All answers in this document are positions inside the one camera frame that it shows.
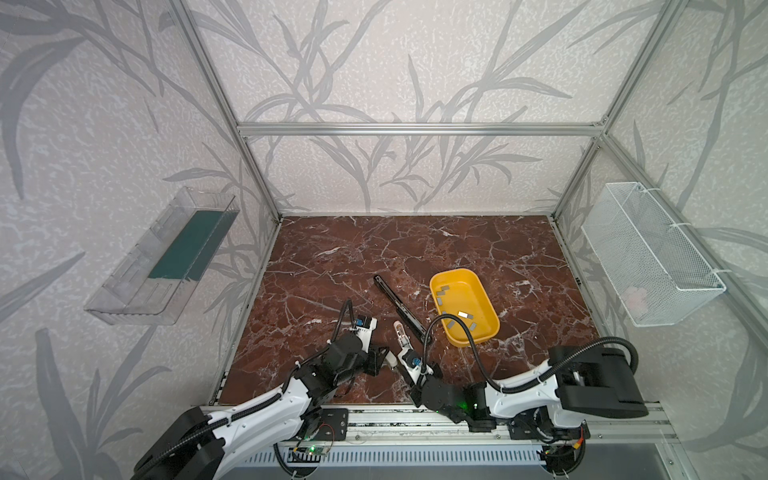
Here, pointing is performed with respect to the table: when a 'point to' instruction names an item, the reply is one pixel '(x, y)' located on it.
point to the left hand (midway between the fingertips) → (391, 342)
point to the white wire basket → (659, 278)
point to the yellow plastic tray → (463, 293)
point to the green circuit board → (317, 450)
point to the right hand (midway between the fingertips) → (401, 357)
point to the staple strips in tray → (466, 315)
